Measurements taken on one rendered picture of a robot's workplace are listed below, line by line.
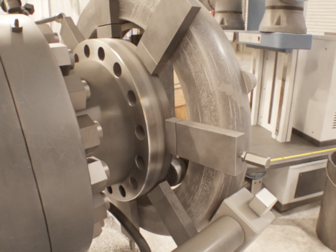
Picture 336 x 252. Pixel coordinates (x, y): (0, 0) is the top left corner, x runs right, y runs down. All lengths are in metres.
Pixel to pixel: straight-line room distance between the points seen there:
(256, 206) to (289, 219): 0.84
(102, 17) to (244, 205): 0.59
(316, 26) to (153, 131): 9.07
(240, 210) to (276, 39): 0.69
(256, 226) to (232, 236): 0.06
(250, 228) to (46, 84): 0.47
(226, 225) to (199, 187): 0.11
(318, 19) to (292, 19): 8.39
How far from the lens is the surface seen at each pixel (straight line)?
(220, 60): 0.54
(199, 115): 0.57
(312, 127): 1.49
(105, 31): 0.77
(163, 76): 0.79
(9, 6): 1.09
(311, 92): 1.48
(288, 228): 1.40
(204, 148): 0.54
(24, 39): 0.51
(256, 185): 1.32
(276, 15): 1.14
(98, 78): 0.64
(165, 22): 0.57
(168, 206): 0.70
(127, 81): 0.61
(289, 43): 1.11
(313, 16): 9.60
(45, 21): 1.06
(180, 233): 0.72
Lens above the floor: 0.85
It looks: 20 degrees down
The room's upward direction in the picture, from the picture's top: straight up
